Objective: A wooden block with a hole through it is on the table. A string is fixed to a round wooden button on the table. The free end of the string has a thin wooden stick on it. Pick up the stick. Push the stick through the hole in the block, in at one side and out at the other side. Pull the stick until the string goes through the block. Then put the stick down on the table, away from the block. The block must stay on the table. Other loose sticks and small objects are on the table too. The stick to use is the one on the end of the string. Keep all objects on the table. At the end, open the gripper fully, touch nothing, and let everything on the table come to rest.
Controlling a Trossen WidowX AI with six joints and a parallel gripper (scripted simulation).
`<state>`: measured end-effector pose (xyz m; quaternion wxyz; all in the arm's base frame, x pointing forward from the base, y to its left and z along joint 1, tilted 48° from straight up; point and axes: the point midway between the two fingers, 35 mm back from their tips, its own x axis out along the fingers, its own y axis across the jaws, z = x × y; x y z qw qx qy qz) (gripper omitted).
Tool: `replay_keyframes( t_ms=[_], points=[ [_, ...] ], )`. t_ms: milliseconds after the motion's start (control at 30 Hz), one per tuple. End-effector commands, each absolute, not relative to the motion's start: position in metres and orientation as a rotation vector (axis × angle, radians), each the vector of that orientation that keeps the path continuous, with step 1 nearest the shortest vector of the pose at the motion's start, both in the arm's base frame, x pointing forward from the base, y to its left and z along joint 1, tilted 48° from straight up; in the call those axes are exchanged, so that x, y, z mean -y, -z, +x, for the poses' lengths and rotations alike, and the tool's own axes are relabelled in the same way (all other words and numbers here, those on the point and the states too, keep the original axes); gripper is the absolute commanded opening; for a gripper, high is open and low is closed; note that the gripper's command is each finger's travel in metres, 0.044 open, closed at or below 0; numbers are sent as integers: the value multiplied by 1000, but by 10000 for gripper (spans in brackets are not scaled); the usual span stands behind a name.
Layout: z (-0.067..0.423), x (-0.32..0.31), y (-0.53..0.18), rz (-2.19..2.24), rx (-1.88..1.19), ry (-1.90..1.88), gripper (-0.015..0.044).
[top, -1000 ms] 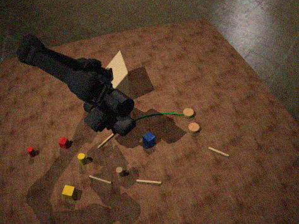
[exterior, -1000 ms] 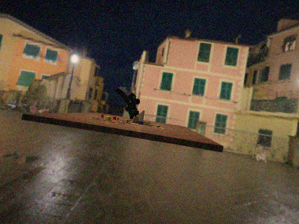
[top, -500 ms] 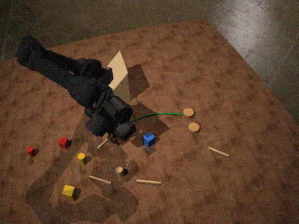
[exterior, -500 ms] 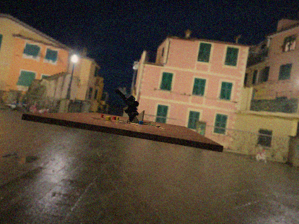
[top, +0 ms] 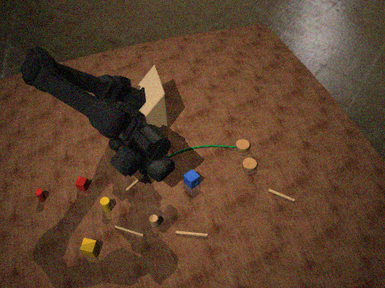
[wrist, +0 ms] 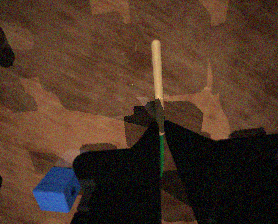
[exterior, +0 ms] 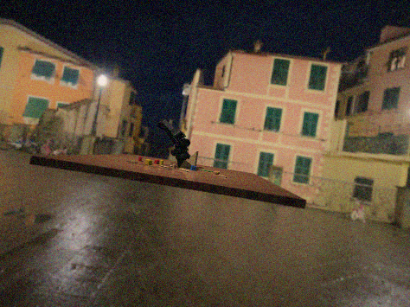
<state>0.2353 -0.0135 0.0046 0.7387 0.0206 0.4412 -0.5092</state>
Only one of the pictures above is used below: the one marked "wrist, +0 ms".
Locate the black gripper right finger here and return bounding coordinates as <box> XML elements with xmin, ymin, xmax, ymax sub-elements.
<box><xmin>164</xmin><ymin>120</ymin><xmax>278</xmax><ymax>224</ymax></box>

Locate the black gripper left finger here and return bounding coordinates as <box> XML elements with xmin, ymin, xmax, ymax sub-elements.
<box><xmin>73</xmin><ymin>121</ymin><xmax>162</xmax><ymax>224</ymax></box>

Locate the blue block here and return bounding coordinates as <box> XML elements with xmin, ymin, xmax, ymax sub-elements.
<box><xmin>32</xmin><ymin>166</ymin><xmax>81</xmax><ymax>213</ymax></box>

